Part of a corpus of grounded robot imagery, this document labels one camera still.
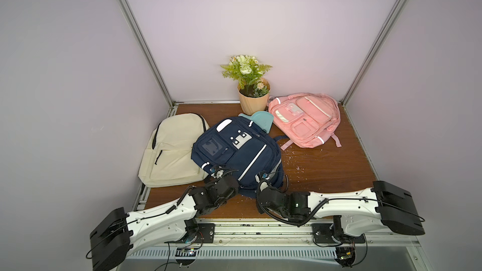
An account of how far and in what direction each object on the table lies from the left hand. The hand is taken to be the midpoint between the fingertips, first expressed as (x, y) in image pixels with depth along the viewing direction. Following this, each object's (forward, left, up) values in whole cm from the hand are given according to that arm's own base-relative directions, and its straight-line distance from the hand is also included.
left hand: (241, 185), depth 81 cm
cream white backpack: (+15, +40, -4) cm, 43 cm away
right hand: (-3, -5, +4) cm, 7 cm away
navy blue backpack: (+19, 0, +1) cm, 19 cm away
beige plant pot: (+44, -4, +6) cm, 45 cm away
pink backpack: (+39, -36, -1) cm, 53 cm away
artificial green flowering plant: (+51, -2, +25) cm, 57 cm away
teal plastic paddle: (+40, -12, -1) cm, 42 cm away
